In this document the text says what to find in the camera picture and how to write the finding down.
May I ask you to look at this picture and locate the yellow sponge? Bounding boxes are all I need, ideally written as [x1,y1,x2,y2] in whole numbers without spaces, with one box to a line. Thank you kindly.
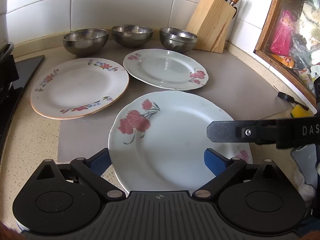
[290,105,313,118]

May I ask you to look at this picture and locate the white gloved right hand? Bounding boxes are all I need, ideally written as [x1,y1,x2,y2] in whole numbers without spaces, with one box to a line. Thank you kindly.
[293,168,316,204]

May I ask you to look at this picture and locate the white plate small pink flowers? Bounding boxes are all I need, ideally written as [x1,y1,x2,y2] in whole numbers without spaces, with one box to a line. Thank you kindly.
[123,49,209,91]

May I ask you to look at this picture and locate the aluminium steamer pot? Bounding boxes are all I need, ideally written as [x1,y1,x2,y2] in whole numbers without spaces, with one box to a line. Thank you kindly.
[0,0,9,53]

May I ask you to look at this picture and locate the wooden window frame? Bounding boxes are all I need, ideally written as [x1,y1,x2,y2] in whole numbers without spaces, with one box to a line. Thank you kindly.
[254,0,319,106]

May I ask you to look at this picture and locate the pink plastic bag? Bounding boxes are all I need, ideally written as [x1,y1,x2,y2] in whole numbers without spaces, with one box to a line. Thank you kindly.
[270,10,296,56]

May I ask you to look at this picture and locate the white plate large pink flowers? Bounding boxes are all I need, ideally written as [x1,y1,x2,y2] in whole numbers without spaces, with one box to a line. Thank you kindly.
[108,91,253,192]

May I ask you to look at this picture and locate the grey counter mat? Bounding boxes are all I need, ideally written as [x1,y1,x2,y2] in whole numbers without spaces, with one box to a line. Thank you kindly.
[57,50,290,162]

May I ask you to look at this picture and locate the black sink stopper tool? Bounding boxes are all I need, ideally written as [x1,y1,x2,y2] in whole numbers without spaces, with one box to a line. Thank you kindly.
[275,87,309,111]

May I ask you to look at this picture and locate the white plate gold rim floral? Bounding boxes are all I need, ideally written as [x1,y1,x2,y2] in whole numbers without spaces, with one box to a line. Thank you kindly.
[30,58,130,120]

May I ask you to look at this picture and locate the black gas stove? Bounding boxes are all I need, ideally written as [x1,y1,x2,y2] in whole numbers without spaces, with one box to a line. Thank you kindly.
[0,42,44,148]

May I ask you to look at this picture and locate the stainless steel bowl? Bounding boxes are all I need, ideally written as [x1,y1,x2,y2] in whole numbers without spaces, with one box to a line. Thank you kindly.
[111,24,153,48]
[159,27,199,54]
[62,28,108,57]

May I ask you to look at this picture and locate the wooden knife block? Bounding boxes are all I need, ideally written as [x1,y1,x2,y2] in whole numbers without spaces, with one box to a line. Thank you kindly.
[186,0,236,53]

